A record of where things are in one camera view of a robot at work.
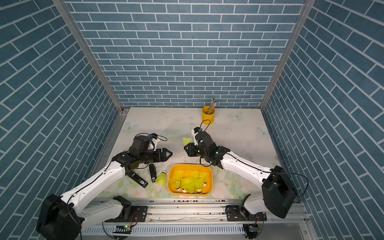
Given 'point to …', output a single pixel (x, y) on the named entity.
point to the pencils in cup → (213, 105)
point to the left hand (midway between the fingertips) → (171, 154)
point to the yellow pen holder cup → (205, 116)
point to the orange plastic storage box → (206, 191)
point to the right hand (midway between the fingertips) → (186, 147)
